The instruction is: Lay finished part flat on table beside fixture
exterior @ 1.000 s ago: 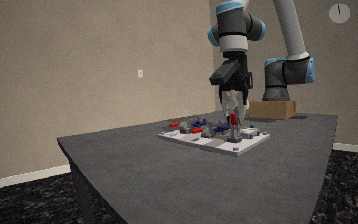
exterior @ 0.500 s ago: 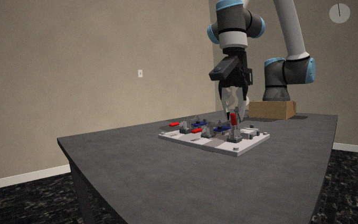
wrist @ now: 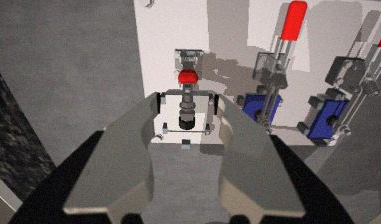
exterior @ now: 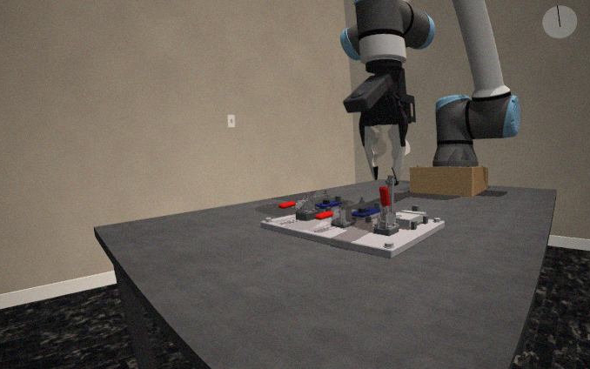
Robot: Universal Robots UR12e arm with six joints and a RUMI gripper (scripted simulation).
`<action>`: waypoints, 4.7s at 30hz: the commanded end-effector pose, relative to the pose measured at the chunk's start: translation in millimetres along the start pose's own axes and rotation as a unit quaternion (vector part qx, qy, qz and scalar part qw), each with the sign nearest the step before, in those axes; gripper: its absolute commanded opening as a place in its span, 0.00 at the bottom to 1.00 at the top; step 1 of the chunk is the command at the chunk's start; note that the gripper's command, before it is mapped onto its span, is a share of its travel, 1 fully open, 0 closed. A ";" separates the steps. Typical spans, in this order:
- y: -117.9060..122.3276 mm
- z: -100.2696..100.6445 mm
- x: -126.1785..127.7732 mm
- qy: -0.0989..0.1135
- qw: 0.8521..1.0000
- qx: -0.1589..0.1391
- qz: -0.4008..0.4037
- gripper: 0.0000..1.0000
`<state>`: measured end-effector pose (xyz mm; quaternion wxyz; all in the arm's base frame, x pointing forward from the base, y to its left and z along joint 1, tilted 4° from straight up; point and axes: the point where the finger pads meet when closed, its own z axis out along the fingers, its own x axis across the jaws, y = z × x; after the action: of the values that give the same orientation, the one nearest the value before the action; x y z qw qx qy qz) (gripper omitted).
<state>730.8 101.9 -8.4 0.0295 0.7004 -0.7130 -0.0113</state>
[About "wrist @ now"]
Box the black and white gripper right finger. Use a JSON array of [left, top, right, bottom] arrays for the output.
[[214, 93, 355, 224]]

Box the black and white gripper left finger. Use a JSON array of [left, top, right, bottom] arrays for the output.
[[8, 92, 161, 224]]

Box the white fixture plate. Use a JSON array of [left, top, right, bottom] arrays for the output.
[[134, 0, 381, 145]]

